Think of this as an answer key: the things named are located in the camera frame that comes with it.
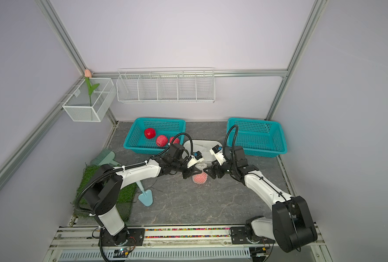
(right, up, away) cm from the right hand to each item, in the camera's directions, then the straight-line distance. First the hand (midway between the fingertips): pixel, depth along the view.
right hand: (209, 165), depth 85 cm
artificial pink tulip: (-66, +42, +6) cm, 79 cm away
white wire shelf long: (-25, +46, +14) cm, 55 cm away
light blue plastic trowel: (-34, -17, +1) cm, 38 cm away
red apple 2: (-29, +12, +17) cm, 36 cm away
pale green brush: (-65, +2, +17) cm, 67 cm away
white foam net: (-5, -7, 0) cm, 8 cm away
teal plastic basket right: (+36, +15, +27) cm, 47 cm away
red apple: (-38, +17, +22) cm, 47 cm away
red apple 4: (-4, -7, 0) cm, 8 cm away
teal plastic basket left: (-47, +12, +21) cm, 52 cm away
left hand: (-5, -3, 0) cm, 6 cm away
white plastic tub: (-3, +9, +16) cm, 19 cm away
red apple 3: (-15, +13, -13) cm, 24 cm away
